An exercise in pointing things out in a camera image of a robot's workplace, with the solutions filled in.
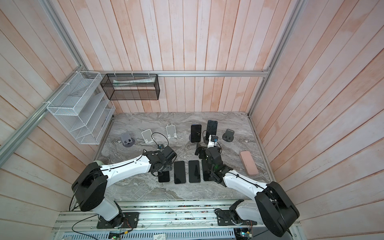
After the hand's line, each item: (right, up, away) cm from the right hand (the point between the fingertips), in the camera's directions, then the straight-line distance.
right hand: (204, 143), depth 86 cm
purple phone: (-15, -19, +5) cm, 25 cm away
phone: (-23, -20, -1) cm, 30 cm away
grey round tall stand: (+3, 0, +18) cm, 18 cm away
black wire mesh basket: (-50, +39, +18) cm, 66 cm away
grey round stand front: (-50, 0, +13) cm, 52 cm away
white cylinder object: (-63, -12, +3) cm, 64 cm away
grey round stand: (+19, +4, +17) cm, 26 cm away
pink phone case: (+29, -14, +7) cm, 33 cm away
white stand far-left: (-37, +4, +13) cm, 39 cm away
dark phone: (+6, +9, +12) cm, 17 cm away
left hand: (-23, -15, +1) cm, 27 cm away
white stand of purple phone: (-22, +7, +18) cm, 29 cm away
